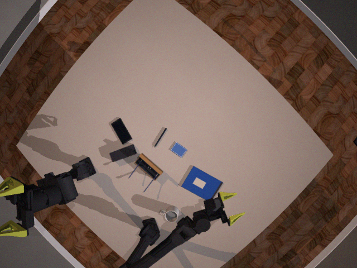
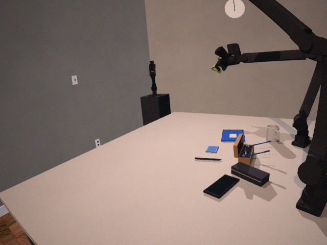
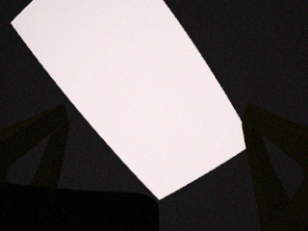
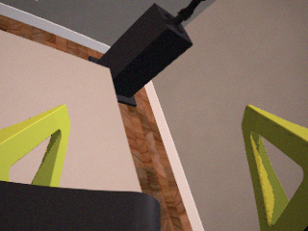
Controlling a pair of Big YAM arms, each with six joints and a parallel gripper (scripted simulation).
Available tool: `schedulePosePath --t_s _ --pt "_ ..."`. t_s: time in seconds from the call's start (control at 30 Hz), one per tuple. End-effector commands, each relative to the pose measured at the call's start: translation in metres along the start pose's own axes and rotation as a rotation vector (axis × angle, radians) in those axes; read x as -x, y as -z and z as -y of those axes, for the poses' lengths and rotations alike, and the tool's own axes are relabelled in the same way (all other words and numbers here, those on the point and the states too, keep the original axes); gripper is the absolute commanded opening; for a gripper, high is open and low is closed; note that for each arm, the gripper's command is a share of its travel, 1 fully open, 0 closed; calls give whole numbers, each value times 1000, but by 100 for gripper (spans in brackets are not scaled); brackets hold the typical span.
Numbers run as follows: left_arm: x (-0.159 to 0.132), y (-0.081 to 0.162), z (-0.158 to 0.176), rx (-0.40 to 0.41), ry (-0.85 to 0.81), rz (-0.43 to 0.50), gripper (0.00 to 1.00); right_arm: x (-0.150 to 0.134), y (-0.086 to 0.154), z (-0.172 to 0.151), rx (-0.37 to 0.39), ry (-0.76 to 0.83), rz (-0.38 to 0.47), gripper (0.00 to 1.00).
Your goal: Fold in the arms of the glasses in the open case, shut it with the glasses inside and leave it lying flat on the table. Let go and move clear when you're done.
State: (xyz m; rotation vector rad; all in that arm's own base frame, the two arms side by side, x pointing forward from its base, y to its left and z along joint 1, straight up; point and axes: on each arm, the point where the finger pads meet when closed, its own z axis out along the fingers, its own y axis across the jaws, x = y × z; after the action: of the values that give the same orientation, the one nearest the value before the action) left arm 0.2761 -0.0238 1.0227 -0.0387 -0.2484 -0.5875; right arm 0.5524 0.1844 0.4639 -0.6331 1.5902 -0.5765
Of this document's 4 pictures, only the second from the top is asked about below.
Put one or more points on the dark blue glasses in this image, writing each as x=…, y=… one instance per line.
x=245, y=152

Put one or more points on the white mug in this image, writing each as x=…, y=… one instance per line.
x=272, y=134

